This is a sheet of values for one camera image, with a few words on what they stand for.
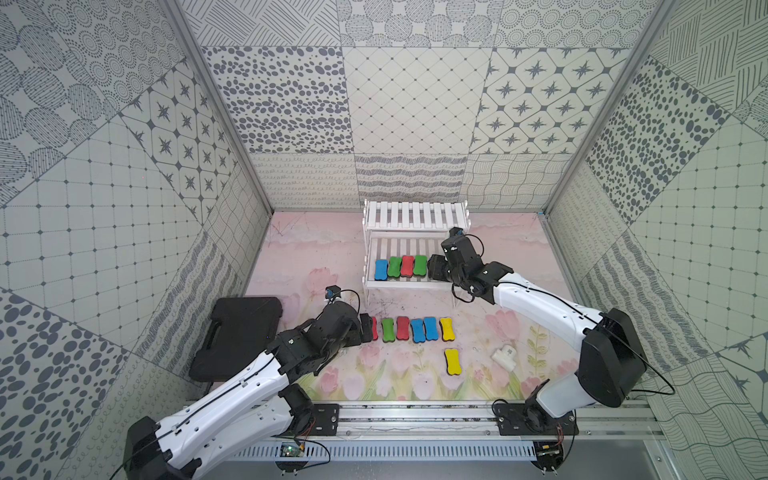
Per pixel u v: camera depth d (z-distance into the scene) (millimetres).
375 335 885
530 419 651
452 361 834
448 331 881
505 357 818
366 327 689
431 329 884
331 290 699
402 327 904
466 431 733
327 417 742
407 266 871
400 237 953
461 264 638
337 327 563
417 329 900
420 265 864
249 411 571
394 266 874
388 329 895
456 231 770
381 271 859
